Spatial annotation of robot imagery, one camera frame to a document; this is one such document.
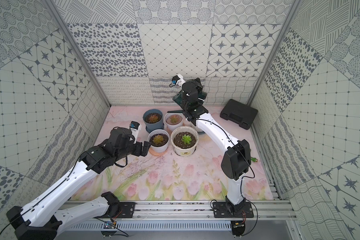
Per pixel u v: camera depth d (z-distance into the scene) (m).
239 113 1.11
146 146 0.65
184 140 0.88
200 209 0.76
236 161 0.48
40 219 0.38
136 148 0.64
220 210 0.73
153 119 0.99
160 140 0.88
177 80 0.68
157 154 0.93
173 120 0.98
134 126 0.62
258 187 0.82
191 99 0.59
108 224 0.70
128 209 0.74
